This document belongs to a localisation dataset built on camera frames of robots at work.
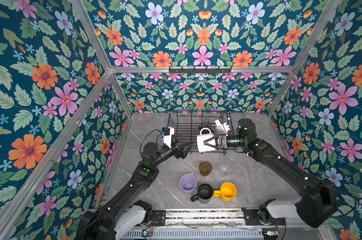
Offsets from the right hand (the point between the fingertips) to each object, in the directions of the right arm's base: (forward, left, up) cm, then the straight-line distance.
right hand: (207, 141), depth 69 cm
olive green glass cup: (-1, 0, -27) cm, 27 cm away
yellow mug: (-15, -12, -28) cm, 34 cm away
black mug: (-15, 0, -28) cm, 31 cm away
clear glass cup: (+1, -13, -30) cm, 33 cm away
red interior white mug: (+1, +3, +2) cm, 4 cm away
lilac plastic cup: (-10, +10, -28) cm, 31 cm away
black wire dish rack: (+35, +12, -27) cm, 46 cm away
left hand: (+1, +9, +2) cm, 9 cm away
